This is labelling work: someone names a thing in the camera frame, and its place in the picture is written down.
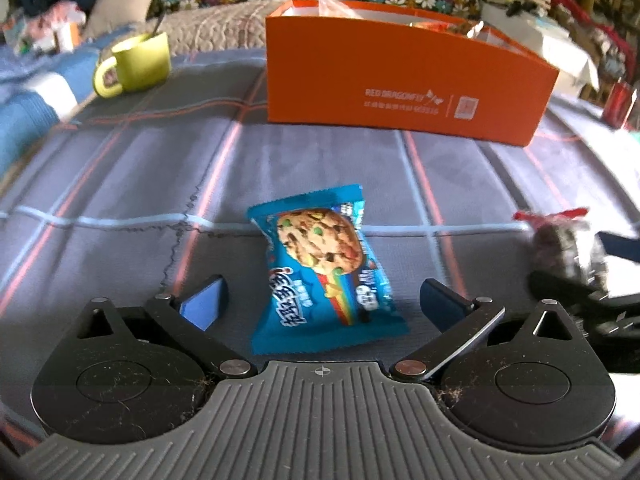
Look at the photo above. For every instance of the beige pillow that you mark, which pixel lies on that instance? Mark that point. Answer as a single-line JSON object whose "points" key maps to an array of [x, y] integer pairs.
{"points": [[125, 0]]}

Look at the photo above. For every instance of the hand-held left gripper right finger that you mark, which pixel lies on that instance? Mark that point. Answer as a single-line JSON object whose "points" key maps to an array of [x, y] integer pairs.
{"points": [[440, 304]]}

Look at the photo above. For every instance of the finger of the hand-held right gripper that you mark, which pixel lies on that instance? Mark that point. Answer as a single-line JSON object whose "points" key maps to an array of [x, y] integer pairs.
{"points": [[622, 252], [565, 287]]}

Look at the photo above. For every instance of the green mug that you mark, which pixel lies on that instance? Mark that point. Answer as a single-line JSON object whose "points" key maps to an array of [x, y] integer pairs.
{"points": [[140, 62]]}

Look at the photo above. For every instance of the metal spoon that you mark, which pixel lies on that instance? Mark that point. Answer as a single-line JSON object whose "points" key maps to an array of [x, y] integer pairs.
{"points": [[159, 22]]}

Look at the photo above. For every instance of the pink floral cloth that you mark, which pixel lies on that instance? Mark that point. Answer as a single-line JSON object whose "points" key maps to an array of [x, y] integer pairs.
{"points": [[60, 27]]}

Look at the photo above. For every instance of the beige knitted blanket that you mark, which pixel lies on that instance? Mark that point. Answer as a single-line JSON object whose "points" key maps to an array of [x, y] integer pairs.
{"points": [[215, 30]]}

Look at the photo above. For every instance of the clear bag of crackers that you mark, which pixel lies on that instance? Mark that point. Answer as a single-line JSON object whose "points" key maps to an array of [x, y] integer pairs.
{"points": [[335, 7]]}

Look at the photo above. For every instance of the orange cardboard box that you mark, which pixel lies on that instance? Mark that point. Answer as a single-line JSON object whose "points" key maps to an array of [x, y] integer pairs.
{"points": [[375, 70]]}

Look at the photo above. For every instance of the white box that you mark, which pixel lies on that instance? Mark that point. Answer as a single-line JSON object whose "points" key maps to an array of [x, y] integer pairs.
{"points": [[550, 45]]}

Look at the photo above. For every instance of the red cloth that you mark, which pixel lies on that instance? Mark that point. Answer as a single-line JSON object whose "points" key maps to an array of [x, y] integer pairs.
{"points": [[595, 25]]}

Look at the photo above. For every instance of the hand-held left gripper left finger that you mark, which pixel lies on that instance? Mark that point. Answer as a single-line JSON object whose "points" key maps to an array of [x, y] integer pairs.
{"points": [[205, 302]]}

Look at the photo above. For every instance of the dark snack packet red seal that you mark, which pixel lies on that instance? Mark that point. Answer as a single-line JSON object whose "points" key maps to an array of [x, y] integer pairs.
{"points": [[555, 245]]}

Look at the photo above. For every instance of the red soda can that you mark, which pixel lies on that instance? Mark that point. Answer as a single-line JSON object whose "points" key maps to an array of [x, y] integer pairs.
{"points": [[620, 105]]}

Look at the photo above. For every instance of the blue striped blanket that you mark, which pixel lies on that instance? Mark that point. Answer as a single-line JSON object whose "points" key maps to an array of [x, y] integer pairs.
{"points": [[30, 105]]}

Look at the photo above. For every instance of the silver crumpled snack packet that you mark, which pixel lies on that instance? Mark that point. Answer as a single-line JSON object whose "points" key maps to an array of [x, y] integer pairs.
{"points": [[477, 32]]}

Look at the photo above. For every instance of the blue cookie packet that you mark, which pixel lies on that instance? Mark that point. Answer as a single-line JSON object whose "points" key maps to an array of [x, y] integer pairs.
{"points": [[320, 240]]}

